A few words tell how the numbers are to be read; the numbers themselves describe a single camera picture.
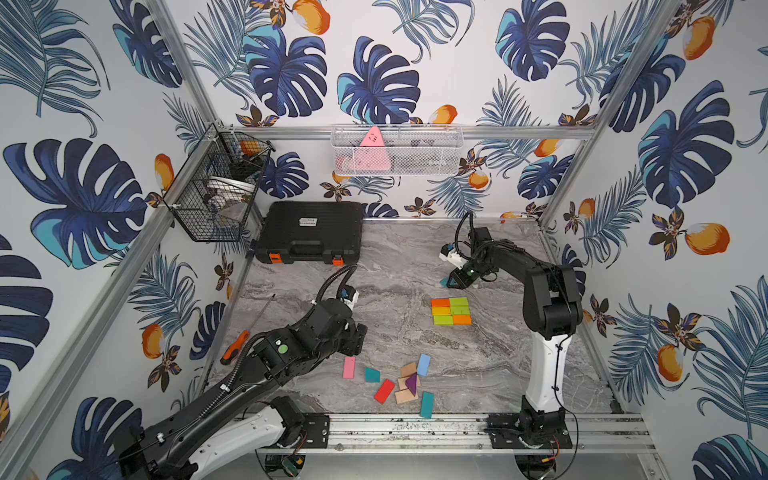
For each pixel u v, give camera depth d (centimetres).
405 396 80
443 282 103
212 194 84
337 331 55
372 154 90
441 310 96
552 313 57
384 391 82
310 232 112
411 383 80
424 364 85
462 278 91
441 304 98
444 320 93
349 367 84
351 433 76
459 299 98
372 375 84
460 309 95
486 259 79
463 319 93
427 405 80
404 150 93
